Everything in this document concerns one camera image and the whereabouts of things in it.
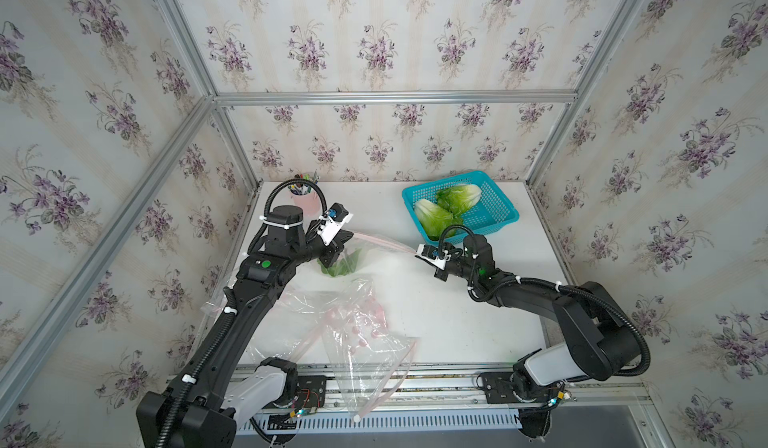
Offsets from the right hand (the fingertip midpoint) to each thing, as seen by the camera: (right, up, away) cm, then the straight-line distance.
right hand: (426, 249), depth 87 cm
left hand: (-22, +6, -13) cm, 26 cm away
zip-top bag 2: (-40, -22, -1) cm, 46 cm away
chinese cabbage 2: (+14, +16, +18) cm, 27 cm away
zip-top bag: (-17, -26, -9) cm, 33 cm away
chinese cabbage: (+4, +9, +12) cm, 16 cm away
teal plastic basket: (+28, +12, +21) cm, 36 cm away
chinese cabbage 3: (-25, -4, -4) cm, 25 cm away
